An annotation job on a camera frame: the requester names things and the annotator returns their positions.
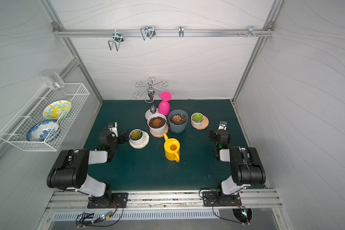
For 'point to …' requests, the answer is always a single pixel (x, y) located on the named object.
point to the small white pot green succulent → (197, 119)
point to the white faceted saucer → (144, 143)
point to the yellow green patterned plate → (57, 109)
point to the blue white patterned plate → (43, 130)
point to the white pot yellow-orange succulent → (136, 136)
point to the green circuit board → (106, 216)
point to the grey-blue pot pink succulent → (178, 119)
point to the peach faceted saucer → (204, 125)
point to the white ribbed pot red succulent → (156, 122)
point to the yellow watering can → (172, 147)
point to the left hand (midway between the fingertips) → (121, 131)
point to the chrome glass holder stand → (150, 98)
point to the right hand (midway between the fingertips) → (221, 129)
